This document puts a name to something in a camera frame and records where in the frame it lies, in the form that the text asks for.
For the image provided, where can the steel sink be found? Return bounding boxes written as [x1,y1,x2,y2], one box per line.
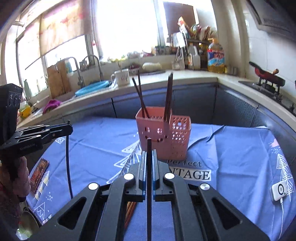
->
[35,91,79,109]

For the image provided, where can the printed window blind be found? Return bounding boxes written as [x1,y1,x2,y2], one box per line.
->
[21,0,97,70]

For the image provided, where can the black range hood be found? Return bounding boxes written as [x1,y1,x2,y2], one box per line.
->
[246,0,296,35]

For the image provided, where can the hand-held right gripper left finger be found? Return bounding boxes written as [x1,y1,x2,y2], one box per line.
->
[28,151,148,241]

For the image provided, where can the row of seasoning jars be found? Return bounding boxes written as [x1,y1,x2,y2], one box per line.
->
[151,45,171,56]

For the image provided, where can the yellow plastic container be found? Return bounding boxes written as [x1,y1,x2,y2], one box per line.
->
[18,104,31,117]

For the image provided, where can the steel faucet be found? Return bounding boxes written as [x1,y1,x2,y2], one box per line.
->
[60,57,85,88]
[82,54,104,81]

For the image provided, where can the round dark mat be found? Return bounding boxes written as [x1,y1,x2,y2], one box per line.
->
[139,68,167,75]

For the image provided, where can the magenta cloth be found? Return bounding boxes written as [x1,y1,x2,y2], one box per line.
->
[43,99,62,114]

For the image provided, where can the steel cleaver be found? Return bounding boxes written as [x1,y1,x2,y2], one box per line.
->
[172,32,186,48]

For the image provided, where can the plastic food bag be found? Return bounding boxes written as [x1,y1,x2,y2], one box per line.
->
[191,23,219,41]

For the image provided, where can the blue plastic basin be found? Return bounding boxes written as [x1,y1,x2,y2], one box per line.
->
[75,80,110,97]

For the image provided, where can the white kitchen countertop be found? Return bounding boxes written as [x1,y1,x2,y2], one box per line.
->
[16,68,296,130]

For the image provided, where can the pink utensil holder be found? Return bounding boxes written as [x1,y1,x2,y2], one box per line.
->
[135,106,192,161]

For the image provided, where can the person's left forearm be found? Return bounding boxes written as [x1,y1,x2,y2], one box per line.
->
[0,181,22,232]

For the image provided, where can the white mug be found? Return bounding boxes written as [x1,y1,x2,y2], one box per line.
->
[110,69,130,87]

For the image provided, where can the brown board panel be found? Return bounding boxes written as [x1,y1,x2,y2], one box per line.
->
[163,1,195,43]

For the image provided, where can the wooden cutting board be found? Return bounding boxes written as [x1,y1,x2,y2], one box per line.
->
[47,61,72,99]

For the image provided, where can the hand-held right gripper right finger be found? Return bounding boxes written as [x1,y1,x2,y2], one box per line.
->
[152,150,270,241]

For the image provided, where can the black metal rack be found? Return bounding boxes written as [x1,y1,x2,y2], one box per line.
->
[171,38,208,70]

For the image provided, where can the kitchen window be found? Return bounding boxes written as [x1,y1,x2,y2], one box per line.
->
[0,0,218,105]

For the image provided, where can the yellow cooking oil bottle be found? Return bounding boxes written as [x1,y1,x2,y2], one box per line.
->
[207,38,226,73]

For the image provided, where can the person's left hand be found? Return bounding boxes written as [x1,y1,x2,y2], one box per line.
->
[0,158,31,202]

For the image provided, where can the small white device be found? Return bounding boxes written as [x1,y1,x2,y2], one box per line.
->
[270,182,288,202]

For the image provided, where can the pale green bottle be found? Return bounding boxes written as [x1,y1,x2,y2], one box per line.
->
[23,80,31,99]

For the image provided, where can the red frying pan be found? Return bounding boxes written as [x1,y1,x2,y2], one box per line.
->
[249,61,286,87]

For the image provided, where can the blue printed tablecloth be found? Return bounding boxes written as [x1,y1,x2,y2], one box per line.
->
[24,116,296,241]

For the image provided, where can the yellow snack packet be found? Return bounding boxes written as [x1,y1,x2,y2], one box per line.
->
[178,16,192,39]

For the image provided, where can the dark sauce bottle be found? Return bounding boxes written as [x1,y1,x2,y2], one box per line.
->
[200,45,208,69]

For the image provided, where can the brown patterned flat case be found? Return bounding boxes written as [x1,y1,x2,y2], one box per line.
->
[30,158,50,194]

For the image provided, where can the reddish brown wooden chopstick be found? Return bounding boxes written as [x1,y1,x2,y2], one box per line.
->
[124,202,133,230]
[127,202,137,223]

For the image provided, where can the white dough lump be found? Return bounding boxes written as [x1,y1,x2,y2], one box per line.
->
[142,62,161,71]

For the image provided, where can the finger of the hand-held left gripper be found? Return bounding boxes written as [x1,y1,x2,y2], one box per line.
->
[14,123,71,136]
[0,126,74,153]

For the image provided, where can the white plastic jug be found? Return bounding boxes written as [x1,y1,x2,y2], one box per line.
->
[188,45,201,70]

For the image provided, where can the black gas stove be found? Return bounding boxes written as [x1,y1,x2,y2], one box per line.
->
[238,77,296,112]

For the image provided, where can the white cable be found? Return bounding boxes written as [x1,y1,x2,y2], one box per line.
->
[280,199,296,223]

